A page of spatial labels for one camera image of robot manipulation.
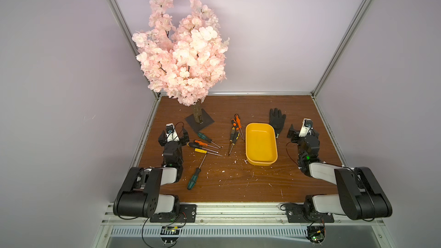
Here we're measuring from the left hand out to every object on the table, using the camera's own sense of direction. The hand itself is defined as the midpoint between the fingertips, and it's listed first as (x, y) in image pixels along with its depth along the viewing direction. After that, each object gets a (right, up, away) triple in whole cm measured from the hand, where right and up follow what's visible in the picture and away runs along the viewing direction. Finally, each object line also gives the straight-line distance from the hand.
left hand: (175, 127), depth 87 cm
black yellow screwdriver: (+29, -12, +8) cm, 32 cm away
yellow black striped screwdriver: (+30, -5, +11) cm, 33 cm away
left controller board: (+2, -42, -15) cm, 45 cm away
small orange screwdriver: (+32, +1, +17) cm, 36 cm away
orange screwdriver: (+34, 0, +16) cm, 38 cm away
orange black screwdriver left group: (+14, -10, +8) cm, 19 cm away
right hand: (+67, +2, 0) cm, 67 cm away
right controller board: (+64, -43, -17) cm, 79 cm away
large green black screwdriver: (+11, -23, -5) cm, 27 cm away
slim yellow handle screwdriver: (+15, -14, +5) cm, 21 cm away
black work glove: (+58, +3, +18) cm, 61 cm away
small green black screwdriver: (+15, -7, +11) cm, 20 cm away
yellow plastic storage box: (+46, -10, +7) cm, 48 cm away
